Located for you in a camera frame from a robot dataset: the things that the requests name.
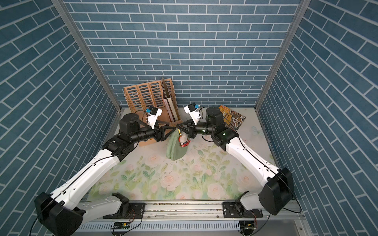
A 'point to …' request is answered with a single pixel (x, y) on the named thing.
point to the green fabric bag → (174, 151)
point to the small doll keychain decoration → (183, 139)
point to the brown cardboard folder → (167, 96)
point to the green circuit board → (121, 225)
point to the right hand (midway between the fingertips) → (179, 127)
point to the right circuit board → (242, 223)
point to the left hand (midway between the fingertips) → (175, 127)
